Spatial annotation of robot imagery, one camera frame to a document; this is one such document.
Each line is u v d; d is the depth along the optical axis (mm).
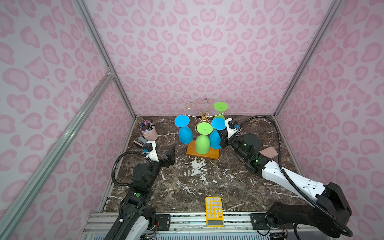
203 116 763
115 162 487
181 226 723
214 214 748
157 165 649
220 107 781
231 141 622
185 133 796
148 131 977
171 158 655
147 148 588
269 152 1005
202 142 745
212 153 970
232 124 590
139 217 534
